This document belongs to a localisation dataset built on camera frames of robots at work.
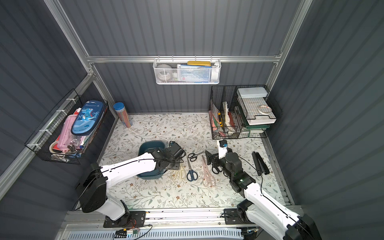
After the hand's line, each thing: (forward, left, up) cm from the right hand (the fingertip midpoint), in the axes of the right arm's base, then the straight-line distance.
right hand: (217, 148), depth 80 cm
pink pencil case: (-3, +71, +15) cm, 73 cm away
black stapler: (-3, -27, -15) cm, 31 cm away
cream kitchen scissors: (-6, +21, -17) cm, 27 cm away
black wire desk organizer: (+39, -21, -10) cm, 45 cm away
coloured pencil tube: (+29, +63, -3) cm, 69 cm away
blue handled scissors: (-8, +15, -18) cm, 24 cm away
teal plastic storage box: (+8, +46, -13) cm, 48 cm away
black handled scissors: (-4, -1, -18) cm, 19 cm away
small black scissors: (+4, +14, -17) cm, 23 cm away
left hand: (-5, +23, -9) cm, 25 cm away
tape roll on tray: (+28, -33, +2) cm, 44 cm away
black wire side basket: (-8, +75, +19) cm, 78 cm away
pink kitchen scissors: (-10, +4, -18) cm, 21 cm away
